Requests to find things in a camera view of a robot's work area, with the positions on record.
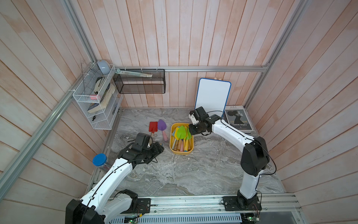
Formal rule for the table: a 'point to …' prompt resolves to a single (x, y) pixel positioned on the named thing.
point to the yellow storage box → (173, 127)
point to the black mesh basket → (140, 80)
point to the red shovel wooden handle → (153, 127)
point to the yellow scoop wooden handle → (176, 139)
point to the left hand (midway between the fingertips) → (160, 153)
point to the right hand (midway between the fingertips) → (190, 129)
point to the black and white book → (236, 116)
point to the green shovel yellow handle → (182, 133)
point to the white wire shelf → (103, 119)
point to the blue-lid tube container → (99, 159)
